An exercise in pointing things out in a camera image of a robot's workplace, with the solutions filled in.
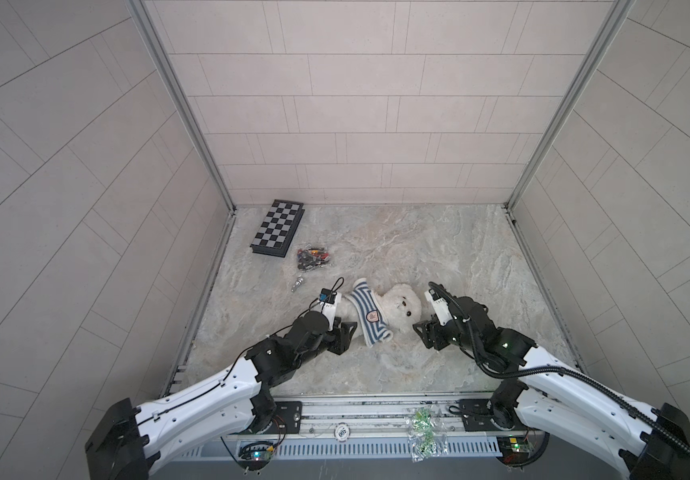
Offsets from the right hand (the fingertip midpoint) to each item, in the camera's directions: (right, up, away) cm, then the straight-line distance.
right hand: (420, 326), depth 79 cm
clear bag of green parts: (0, -22, -9) cm, 24 cm away
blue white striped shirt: (-13, +3, +2) cm, 13 cm away
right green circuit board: (+19, -25, -11) cm, 33 cm away
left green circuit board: (-39, -23, -14) cm, 48 cm away
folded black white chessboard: (-45, +26, +26) cm, 58 cm away
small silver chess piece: (-35, +9, +15) cm, 39 cm away
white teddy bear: (-6, +5, +2) cm, 8 cm away
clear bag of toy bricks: (-33, +16, +20) cm, 42 cm away
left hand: (-16, +2, -3) cm, 17 cm away
